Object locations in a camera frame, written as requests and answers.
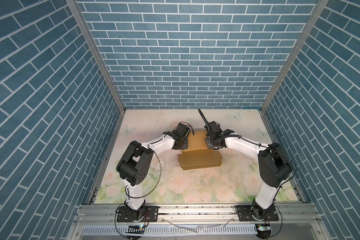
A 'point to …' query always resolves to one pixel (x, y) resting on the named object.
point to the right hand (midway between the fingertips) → (209, 140)
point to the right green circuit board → (264, 228)
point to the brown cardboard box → (197, 155)
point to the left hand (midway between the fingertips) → (184, 144)
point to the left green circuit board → (139, 229)
